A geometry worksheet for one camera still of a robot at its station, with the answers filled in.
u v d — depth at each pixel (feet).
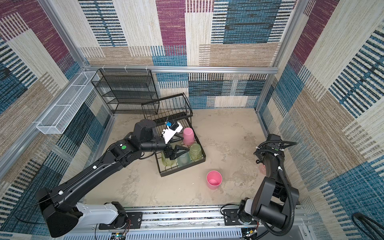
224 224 2.39
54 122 2.29
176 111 3.08
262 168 2.85
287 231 1.18
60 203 1.27
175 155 1.93
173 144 1.92
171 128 1.83
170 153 1.90
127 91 3.63
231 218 2.40
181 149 1.95
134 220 2.40
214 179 2.80
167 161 2.85
